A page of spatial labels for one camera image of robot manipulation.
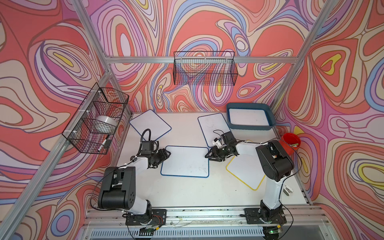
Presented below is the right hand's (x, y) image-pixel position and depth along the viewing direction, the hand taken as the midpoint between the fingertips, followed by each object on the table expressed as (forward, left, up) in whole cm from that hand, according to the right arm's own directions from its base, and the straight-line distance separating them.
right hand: (207, 161), depth 92 cm
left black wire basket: (+5, +57, +31) cm, 65 cm away
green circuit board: (-35, +34, -3) cm, 49 cm away
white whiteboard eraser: (-19, -42, 0) cm, 46 cm away
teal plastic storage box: (+35, -52, +2) cm, 63 cm away
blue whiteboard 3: (+29, -7, -1) cm, 30 cm away
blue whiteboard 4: (+3, +13, -5) cm, 14 cm away
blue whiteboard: (+35, -35, +2) cm, 49 cm away
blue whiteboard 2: (+38, +43, -1) cm, 57 cm away
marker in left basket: (-3, +53, +25) cm, 59 cm away
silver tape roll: (+7, +50, +32) cm, 60 cm away
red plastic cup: (+5, -49, +11) cm, 50 cm away
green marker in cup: (+3, -53, +11) cm, 54 cm away
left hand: (+3, +24, +2) cm, 24 cm away
